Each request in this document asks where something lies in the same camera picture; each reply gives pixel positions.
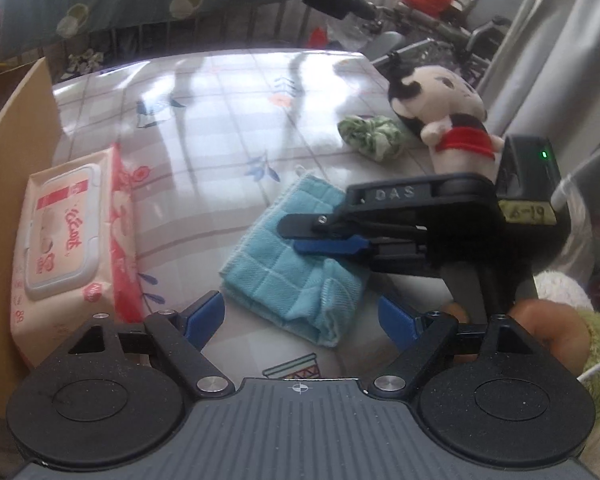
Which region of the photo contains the person's right hand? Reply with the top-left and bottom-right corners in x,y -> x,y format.
507,299 -> 592,378

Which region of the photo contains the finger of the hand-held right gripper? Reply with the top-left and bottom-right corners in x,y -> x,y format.
294,237 -> 428,271
276,212 -> 426,241

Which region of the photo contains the white cable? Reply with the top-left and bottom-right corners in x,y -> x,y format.
555,142 -> 600,211

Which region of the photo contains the wheelchair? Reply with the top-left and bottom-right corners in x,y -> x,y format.
370,0 -> 516,86

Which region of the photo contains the grey curtain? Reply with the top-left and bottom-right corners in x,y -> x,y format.
477,0 -> 600,171

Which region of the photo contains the brown cardboard box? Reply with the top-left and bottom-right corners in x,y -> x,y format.
0,57 -> 62,416

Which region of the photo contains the pink wet wipes pack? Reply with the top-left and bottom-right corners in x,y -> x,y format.
9,144 -> 146,368

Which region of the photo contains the teal checked cloth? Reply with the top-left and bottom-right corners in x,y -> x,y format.
219,170 -> 366,347

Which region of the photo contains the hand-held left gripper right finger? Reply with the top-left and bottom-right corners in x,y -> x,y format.
367,296 -> 563,400

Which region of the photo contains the plush doll with red shorts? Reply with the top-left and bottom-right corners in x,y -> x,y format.
386,52 -> 503,181

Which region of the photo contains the green scrunchie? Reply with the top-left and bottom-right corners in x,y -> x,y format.
337,115 -> 416,162

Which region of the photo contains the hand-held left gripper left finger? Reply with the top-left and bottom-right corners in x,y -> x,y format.
30,290 -> 233,400

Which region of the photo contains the white shoe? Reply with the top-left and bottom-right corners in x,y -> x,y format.
67,50 -> 106,73

